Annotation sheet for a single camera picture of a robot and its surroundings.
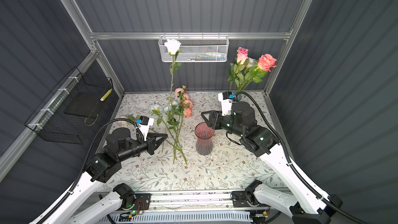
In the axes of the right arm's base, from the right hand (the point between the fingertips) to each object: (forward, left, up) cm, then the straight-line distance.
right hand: (206, 115), depth 63 cm
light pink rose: (+27, -17, -2) cm, 32 cm away
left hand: (-5, +17, -8) cm, 19 cm away
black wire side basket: (+5, +65, -4) cm, 65 cm away
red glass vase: (+1, +1, -17) cm, 17 cm away
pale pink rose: (+24, +52, -35) cm, 67 cm away
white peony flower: (+27, +23, -31) cm, 47 cm away
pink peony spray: (+34, +15, -29) cm, 48 cm away
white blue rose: (+28, +34, -30) cm, 54 cm away
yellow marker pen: (+20, +54, -7) cm, 58 cm away
